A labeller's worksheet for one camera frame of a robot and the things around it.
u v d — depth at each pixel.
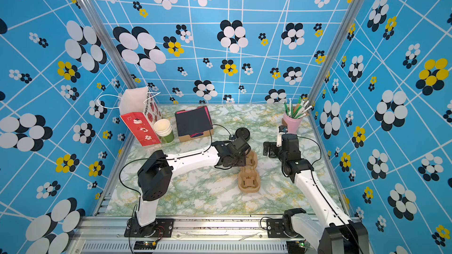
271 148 0.74
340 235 0.39
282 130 0.72
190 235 0.72
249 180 0.83
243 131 1.02
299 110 0.91
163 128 0.98
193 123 1.05
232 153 0.66
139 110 1.04
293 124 0.98
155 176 0.48
